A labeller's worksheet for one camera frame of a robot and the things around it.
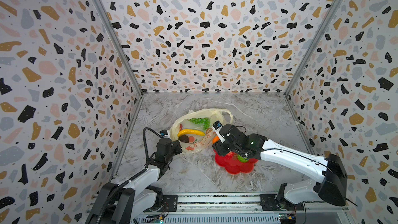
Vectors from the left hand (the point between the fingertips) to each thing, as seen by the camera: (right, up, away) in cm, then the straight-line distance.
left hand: (181, 141), depth 89 cm
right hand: (+20, +2, -12) cm, 23 cm away
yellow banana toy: (+4, +4, +9) cm, 10 cm away
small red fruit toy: (-2, +7, +9) cm, 12 cm away
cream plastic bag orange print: (+5, -2, +3) cm, 6 cm away
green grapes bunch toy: (+13, +10, +12) cm, 20 cm away
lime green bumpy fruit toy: (+34, -9, -3) cm, 35 cm away
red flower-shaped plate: (+28, -11, -3) cm, 31 cm away
